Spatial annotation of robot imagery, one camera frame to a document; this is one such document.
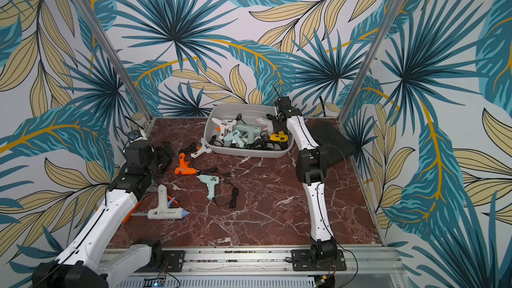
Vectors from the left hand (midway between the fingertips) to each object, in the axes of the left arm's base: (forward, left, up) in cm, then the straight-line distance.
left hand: (159, 149), depth 79 cm
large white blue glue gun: (-18, 0, -19) cm, 26 cm away
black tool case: (+24, -77, -17) cm, 83 cm away
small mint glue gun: (+21, -27, -16) cm, 38 cm away
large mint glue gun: (+27, -34, -17) cm, 47 cm away
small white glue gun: (+15, -11, -20) cm, 27 cm away
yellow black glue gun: (+19, -50, -14) cm, 56 cm away
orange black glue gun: (+2, -4, -19) cm, 20 cm away
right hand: (+28, -52, -14) cm, 60 cm away
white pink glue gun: (+33, -42, -18) cm, 56 cm away
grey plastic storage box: (+39, -31, -18) cm, 53 cm away
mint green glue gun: (-3, -18, -20) cm, 27 cm away
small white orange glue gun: (+26, -20, -15) cm, 36 cm away
